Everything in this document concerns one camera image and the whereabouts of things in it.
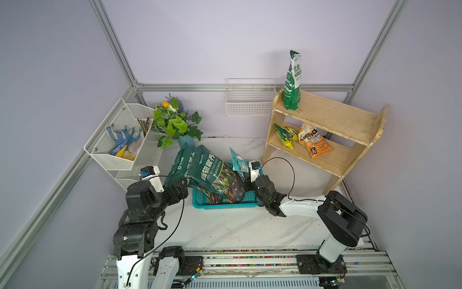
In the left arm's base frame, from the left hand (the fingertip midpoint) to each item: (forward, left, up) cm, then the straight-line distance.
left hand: (176, 182), depth 66 cm
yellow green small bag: (+27, -47, -1) cm, 54 cm away
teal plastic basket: (+7, -29, -30) cm, 42 cm away
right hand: (+15, -27, -17) cm, 35 cm away
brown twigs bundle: (+29, +21, +2) cm, 36 cm away
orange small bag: (+26, -58, -3) cm, 64 cm away
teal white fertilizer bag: (+16, -24, -10) cm, 30 cm away
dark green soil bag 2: (+13, -9, -10) cm, 18 cm away
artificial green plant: (+33, +10, +5) cm, 35 cm away
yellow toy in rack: (+12, +24, +3) cm, 27 cm away
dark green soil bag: (+12, +1, -6) cm, 13 cm away
